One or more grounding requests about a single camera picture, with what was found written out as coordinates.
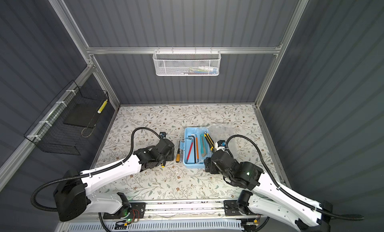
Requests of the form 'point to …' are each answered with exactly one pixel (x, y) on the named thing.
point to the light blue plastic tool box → (195, 146)
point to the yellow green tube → (99, 111)
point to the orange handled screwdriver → (178, 155)
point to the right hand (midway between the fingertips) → (211, 163)
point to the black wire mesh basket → (67, 124)
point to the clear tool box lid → (223, 132)
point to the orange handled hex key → (196, 146)
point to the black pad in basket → (84, 114)
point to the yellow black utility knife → (209, 140)
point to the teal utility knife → (203, 148)
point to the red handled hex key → (190, 148)
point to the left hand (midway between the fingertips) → (170, 150)
